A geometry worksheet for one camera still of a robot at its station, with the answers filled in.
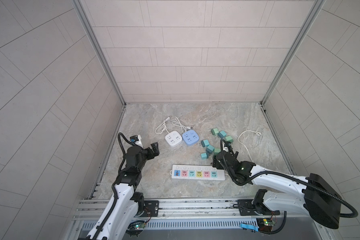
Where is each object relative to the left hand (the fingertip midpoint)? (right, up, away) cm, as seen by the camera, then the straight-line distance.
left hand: (154, 142), depth 82 cm
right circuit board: (+54, -36, -14) cm, 66 cm away
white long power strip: (+24, -16, -1) cm, 29 cm away
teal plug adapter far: (+41, +3, +15) cm, 44 cm away
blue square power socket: (+20, +1, +12) cm, 24 cm away
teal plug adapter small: (+28, -9, +5) cm, 30 cm away
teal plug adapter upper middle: (+30, -2, +11) cm, 32 cm away
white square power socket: (+10, 0, +13) cm, 16 cm away
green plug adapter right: (+45, 0, +13) cm, 47 cm away
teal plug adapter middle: (+32, -6, +8) cm, 34 cm away
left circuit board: (-4, -35, -16) cm, 39 cm away
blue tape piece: (+46, -34, -17) cm, 60 cm away
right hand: (+35, -11, +3) cm, 37 cm away
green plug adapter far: (+37, +4, +17) cm, 41 cm away
